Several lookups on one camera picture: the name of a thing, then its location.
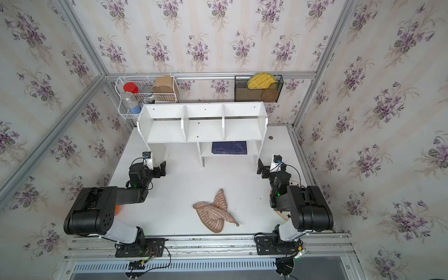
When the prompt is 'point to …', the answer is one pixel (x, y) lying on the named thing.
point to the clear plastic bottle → (132, 105)
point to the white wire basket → (144, 95)
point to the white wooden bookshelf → (220, 129)
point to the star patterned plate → (287, 214)
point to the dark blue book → (229, 147)
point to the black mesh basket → (243, 94)
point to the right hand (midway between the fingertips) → (271, 159)
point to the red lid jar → (131, 87)
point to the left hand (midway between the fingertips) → (159, 162)
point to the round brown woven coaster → (269, 95)
